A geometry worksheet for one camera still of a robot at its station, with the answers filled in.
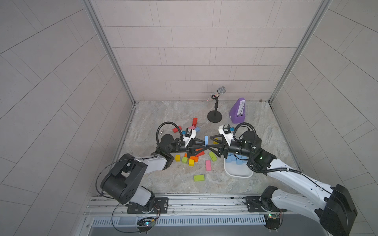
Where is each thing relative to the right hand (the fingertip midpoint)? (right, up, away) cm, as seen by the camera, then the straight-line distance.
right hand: (210, 144), depth 68 cm
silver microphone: (+8, +28, +17) cm, 33 cm away
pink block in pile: (-9, +5, +31) cm, 33 cm away
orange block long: (-7, -12, +18) cm, 23 cm away
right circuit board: (+30, -37, +1) cm, 48 cm away
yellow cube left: (-17, -12, +16) cm, 26 cm away
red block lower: (-4, -5, +1) cm, 6 cm away
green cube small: (-13, -13, +16) cm, 24 cm away
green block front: (-5, -21, +11) cm, 24 cm away
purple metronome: (+21, +15, +31) cm, 41 cm away
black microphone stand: (+7, +12, +39) cm, 42 cm away
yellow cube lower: (-9, -14, +16) cm, 23 cm away
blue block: (+9, -5, -4) cm, 11 cm away
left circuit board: (-29, -35, -3) cm, 46 cm away
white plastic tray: (+16, -16, +15) cm, 27 cm away
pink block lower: (0, -16, +17) cm, 23 cm away
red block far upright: (-7, +8, +36) cm, 37 cm away
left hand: (-2, -3, +4) cm, 5 cm away
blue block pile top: (-6, +3, +31) cm, 32 cm away
